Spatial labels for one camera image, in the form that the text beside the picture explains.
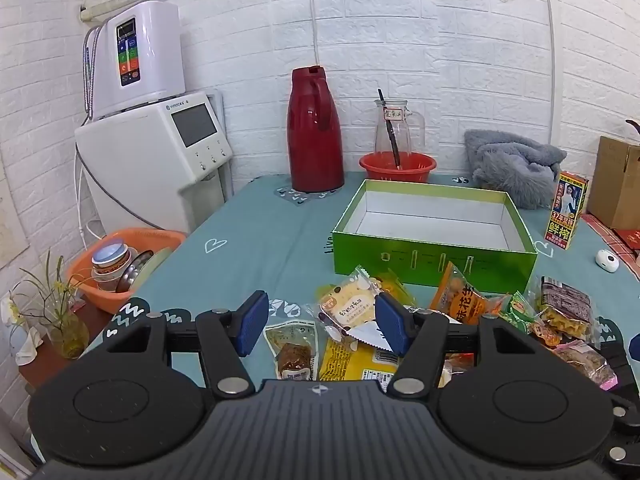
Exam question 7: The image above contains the dark chopstick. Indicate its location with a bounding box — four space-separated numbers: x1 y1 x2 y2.
377 89 403 168

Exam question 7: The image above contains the red thermos jug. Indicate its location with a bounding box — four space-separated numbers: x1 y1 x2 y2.
287 66 346 193

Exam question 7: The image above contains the glass pitcher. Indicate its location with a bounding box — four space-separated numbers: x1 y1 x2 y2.
374 99 426 168

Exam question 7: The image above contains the orange peanut packet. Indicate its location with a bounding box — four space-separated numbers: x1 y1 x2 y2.
429 261 501 326

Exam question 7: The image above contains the plant in glass vase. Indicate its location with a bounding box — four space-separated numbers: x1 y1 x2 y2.
10 250 92 361

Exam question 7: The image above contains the red plastic basket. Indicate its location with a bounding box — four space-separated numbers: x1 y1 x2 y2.
359 152 437 184

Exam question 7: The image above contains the grey fluffy cloth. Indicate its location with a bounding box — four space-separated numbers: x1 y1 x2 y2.
464 129 568 210

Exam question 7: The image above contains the dark clear-window snack packet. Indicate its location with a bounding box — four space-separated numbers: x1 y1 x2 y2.
532 276 598 341

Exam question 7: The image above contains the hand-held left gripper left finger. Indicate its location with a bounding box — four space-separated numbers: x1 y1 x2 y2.
102 290 271 397

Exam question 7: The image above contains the cream biscuit packet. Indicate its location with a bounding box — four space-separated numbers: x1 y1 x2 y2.
315 266 383 341

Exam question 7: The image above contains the yellow-red drink carton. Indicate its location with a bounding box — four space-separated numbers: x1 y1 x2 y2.
544 172 590 251

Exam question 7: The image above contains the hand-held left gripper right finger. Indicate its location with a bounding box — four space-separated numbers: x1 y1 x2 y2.
375 292 538 397

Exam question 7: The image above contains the teal printed tablecloth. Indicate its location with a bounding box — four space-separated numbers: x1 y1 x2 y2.
30 172 640 461

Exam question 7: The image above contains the green cardboard box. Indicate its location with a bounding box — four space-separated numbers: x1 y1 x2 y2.
331 179 538 295

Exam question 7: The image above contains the pale green plate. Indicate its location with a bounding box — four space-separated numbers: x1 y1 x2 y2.
137 249 172 287

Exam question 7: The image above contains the metal flexible hose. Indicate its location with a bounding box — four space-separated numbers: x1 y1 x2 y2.
81 25 102 127

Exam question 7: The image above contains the green-white tofu snack packet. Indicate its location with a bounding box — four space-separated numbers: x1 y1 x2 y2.
263 321 321 381

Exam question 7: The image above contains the green snack packet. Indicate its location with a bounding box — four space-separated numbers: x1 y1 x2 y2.
500 292 538 333

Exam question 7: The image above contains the white dispenser with screen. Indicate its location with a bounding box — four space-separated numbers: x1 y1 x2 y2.
75 91 235 236

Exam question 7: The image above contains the red plaid cloth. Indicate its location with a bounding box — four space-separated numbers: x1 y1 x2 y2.
580 212 640 281

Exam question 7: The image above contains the flat red packet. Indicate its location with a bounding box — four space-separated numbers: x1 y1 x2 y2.
612 229 640 261

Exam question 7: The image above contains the white flower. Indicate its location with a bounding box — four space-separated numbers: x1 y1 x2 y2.
0 292 45 366

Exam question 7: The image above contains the white wall conduit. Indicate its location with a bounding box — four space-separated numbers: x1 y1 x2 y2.
539 0 559 147

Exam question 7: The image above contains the pink snack packet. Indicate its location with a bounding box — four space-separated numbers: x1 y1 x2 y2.
550 340 618 391

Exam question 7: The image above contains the wooden side table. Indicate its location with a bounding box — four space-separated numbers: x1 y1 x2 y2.
17 300 117 392

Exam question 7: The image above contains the grey appliance cable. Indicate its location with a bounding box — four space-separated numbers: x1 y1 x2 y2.
75 147 157 235

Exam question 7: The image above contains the small orange-red snack packet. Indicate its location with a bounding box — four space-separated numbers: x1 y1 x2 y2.
527 319 562 350

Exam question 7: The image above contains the small yellow snack packet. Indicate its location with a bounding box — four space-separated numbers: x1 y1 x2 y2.
375 270 417 307

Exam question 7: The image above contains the white water purifier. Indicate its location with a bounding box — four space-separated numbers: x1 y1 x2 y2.
92 1 186 118

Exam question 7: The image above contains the ceramic bowl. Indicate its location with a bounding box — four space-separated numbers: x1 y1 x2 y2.
91 242 132 291

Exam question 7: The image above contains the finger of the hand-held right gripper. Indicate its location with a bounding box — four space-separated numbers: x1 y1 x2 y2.
597 332 640 393
604 395 640 467

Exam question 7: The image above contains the thin white wall cable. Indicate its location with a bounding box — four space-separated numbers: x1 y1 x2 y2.
306 0 324 67

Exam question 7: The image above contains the white wall pipe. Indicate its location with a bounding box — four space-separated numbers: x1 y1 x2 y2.
80 0 156 23

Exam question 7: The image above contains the metal bowl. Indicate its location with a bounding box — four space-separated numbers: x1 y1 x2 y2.
115 250 153 293

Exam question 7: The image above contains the orange plastic basin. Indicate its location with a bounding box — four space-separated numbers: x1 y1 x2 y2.
66 229 187 315

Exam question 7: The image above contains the brown cardboard box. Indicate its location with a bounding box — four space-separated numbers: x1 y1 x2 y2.
586 135 640 231

